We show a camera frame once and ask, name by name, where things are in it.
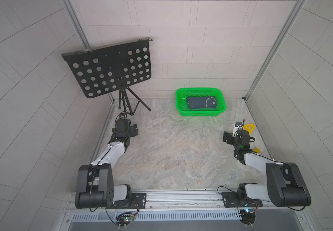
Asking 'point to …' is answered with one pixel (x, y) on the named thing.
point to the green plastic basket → (182, 94)
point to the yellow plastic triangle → (246, 127)
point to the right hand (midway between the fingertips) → (231, 130)
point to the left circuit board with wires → (125, 218)
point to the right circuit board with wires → (248, 216)
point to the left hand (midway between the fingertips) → (128, 125)
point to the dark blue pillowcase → (198, 102)
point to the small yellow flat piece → (257, 150)
